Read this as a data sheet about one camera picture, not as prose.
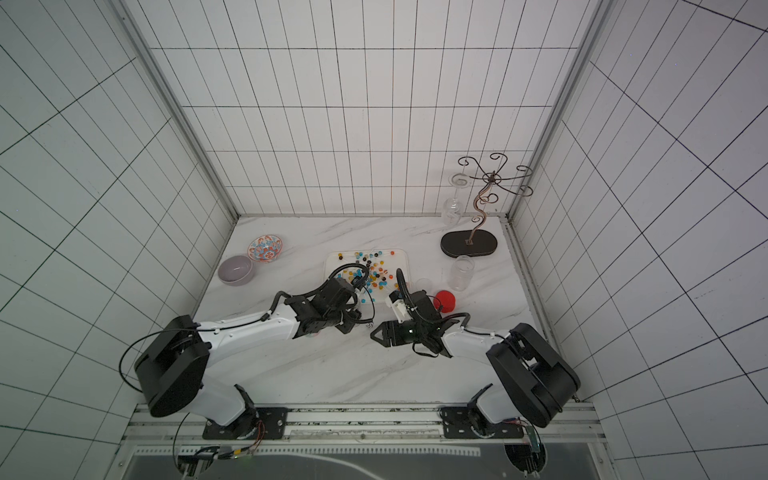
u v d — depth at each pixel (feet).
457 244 3.61
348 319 2.42
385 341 2.53
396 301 2.61
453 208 3.05
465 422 2.33
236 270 3.28
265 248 3.52
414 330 2.42
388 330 2.50
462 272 3.01
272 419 2.39
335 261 3.50
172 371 1.40
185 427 2.29
